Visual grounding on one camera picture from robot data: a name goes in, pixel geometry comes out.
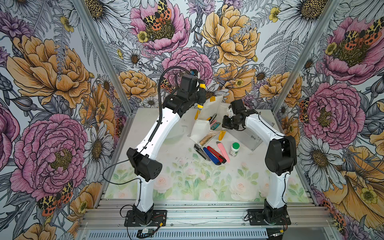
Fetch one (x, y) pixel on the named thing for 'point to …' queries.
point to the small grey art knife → (213, 118)
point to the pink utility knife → (223, 151)
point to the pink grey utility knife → (214, 122)
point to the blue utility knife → (211, 157)
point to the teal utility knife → (215, 125)
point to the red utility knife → (221, 159)
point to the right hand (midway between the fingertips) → (222, 128)
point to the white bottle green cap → (234, 149)
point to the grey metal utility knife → (200, 150)
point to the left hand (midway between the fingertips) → (201, 96)
